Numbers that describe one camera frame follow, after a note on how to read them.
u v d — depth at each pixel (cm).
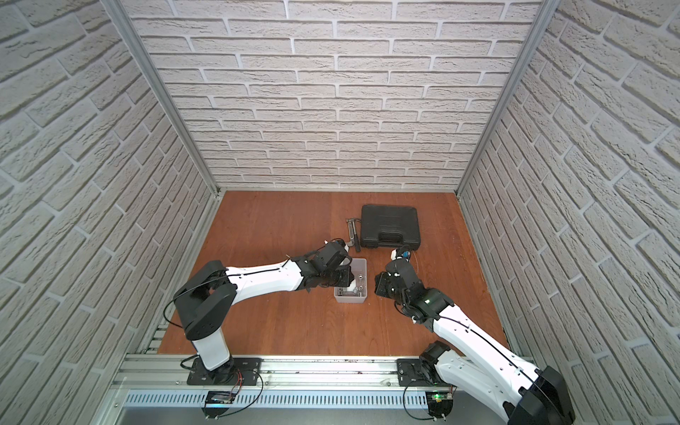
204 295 51
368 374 76
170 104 90
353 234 104
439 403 71
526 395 40
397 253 74
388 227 102
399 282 61
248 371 74
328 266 68
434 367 62
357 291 88
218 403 70
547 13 70
